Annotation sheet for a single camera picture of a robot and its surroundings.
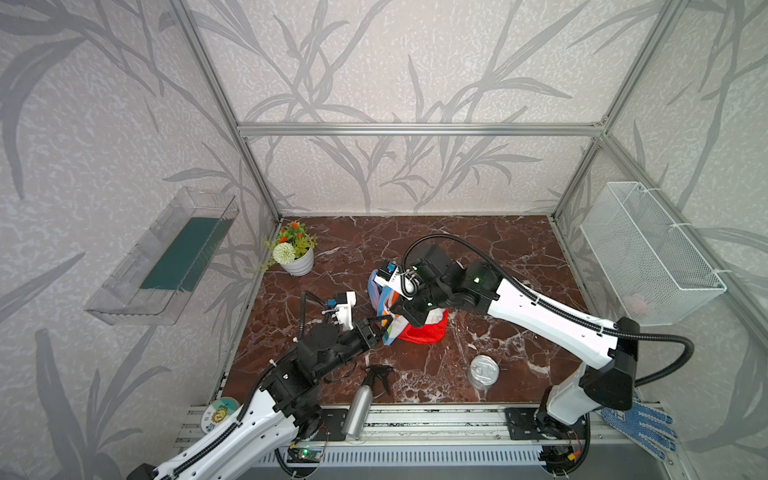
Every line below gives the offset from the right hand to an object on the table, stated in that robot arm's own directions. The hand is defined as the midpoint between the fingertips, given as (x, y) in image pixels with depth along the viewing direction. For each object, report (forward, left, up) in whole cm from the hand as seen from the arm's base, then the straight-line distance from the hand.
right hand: (393, 297), depth 70 cm
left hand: (-4, -1, -2) cm, 4 cm away
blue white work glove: (-24, -62, -24) cm, 71 cm away
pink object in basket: (0, -59, -3) cm, 60 cm away
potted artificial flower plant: (+20, +31, -7) cm, 37 cm away
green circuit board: (-29, +22, -24) cm, 44 cm away
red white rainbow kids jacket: (-5, -1, -4) cm, 7 cm away
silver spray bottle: (-19, +9, -20) cm, 29 cm away
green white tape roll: (-21, +41, -14) cm, 48 cm away
